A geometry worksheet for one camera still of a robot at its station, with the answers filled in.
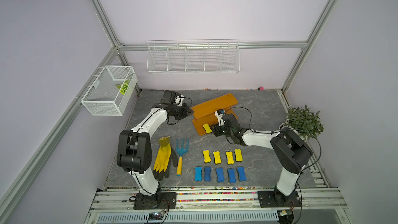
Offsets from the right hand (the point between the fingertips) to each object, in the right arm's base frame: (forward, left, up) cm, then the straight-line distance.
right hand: (211, 125), depth 93 cm
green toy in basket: (+10, +46, +24) cm, 52 cm away
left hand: (+3, +10, +8) cm, 14 cm away
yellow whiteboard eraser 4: (-18, -10, -5) cm, 22 cm away
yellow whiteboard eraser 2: (-17, +3, -5) cm, 18 cm away
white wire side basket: (+8, +55, +20) cm, 59 cm away
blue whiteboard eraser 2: (-28, +3, -5) cm, 28 cm away
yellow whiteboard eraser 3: (-18, -3, -4) cm, 19 cm away
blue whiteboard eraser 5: (-27, -15, -5) cm, 31 cm away
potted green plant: (-8, -47, +14) cm, 50 cm away
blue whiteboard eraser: (-26, +8, -5) cm, 28 cm away
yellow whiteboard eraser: (0, +2, -3) cm, 4 cm away
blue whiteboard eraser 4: (-28, -10, -6) cm, 30 cm away
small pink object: (+39, -42, -8) cm, 58 cm away
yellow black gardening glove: (-17, +26, -5) cm, 32 cm away
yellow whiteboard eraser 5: (-17, -15, -6) cm, 23 cm away
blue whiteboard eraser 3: (-27, -4, -6) cm, 28 cm away
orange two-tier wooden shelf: (+4, +3, +6) cm, 9 cm away
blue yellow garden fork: (-14, +18, -7) cm, 24 cm away
